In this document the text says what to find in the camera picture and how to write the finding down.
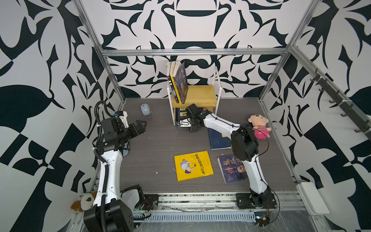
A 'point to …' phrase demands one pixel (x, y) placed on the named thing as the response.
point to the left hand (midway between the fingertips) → (139, 123)
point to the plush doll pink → (259, 122)
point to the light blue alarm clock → (146, 109)
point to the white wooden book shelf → (207, 95)
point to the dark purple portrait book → (181, 80)
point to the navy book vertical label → (217, 142)
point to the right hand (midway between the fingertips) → (191, 118)
